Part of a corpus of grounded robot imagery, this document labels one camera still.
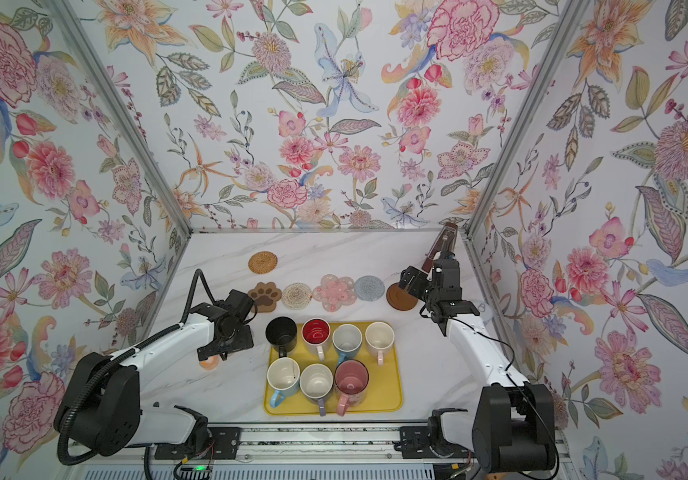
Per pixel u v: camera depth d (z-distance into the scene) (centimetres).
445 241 98
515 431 41
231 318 69
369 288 104
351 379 81
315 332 91
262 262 110
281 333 86
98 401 43
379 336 87
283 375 83
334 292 104
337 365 76
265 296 101
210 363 85
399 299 101
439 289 65
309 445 75
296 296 101
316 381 84
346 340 86
